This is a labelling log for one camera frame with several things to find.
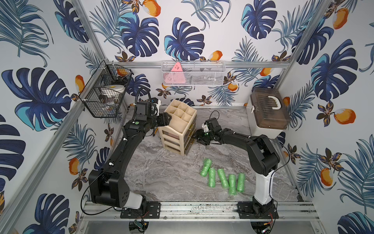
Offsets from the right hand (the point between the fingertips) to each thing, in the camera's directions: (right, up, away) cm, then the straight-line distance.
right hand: (193, 138), depth 95 cm
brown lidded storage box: (+50, +16, +2) cm, 53 cm away
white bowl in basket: (-45, +27, -16) cm, 55 cm away
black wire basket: (-59, +27, -1) cm, 65 cm away
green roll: (+10, -21, -12) cm, 27 cm away
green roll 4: (+26, -23, -14) cm, 38 cm away
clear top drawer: (0, +10, -12) cm, 16 cm away
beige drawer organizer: (-8, +3, -19) cm, 21 cm away
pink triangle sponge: (-11, +39, -6) cm, 41 cm away
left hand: (-15, +14, -15) cm, 26 cm away
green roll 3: (+21, -25, -16) cm, 36 cm away
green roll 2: (+17, -22, -13) cm, 31 cm away
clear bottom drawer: (-3, -5, -5) cm, 8 cm away
